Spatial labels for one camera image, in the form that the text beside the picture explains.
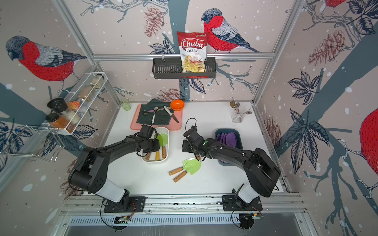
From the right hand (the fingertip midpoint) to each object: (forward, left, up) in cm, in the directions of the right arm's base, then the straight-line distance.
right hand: (185, 145), depth 86 cm
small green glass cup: (+39, +53, -6) cm, 66 cm away
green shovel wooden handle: (+6, +14, -7) cm, 17 cm away
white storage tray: (-3, +15, -7) cm, 17 cm away
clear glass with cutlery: (+26, -35, -4) cm, 44 cm away
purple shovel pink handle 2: (+9, -23, -5) cm, 25 cm away
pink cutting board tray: (+21, +11, -9) cm, 25 cm away
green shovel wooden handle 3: (-7, 0, -8) cm, 11 cm away
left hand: (+3, +16, -6) cm, 17 cm away
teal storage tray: (+5, -34, -5) cm, 35 cm away
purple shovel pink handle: (+8, -29, -6) cm, 31 cm away
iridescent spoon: (+32, +35, -8) cm, 48 cm away
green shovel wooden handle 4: (-11, -5, -9) cm, 15 cm away
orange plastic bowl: (+38, +10, -4) cm, 39 cm away
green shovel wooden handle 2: (-4, +24, -8) cm, 25 cm away
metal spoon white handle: (+24, +27, -7) cm, 37 cm away
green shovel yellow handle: (-3, +17, -7) cm, 19 cm away
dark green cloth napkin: (+28, +20, -8) cm, 35 cm away
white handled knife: (+30, +14, -7) cm, 34 cm away
